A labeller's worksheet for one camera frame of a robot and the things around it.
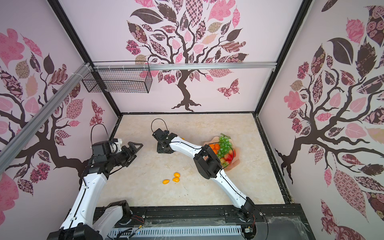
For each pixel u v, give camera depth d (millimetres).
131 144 710
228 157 899
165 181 851
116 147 665
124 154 688
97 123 988
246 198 649
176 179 854
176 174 874
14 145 512
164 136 774
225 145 923
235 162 899
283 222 724
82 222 397
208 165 601
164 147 724
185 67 955
